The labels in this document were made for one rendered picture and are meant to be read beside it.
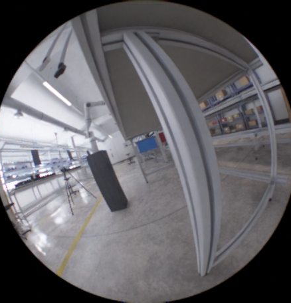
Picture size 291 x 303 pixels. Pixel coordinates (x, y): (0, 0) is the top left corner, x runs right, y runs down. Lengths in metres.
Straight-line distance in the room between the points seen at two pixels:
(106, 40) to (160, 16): 0.16
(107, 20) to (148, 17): 0.10
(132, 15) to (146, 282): 1.04
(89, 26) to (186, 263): 0.94
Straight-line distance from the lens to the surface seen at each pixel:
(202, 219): 0.17
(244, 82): 4.00
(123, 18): 0.31
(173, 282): 0.71
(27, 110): 4.22
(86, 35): 0.26
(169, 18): 0.35
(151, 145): 3.01
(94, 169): 1.35
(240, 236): 0.61
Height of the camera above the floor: 0.69
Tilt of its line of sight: 3 degrees down
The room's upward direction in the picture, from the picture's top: 21 degrees counter-clockwise
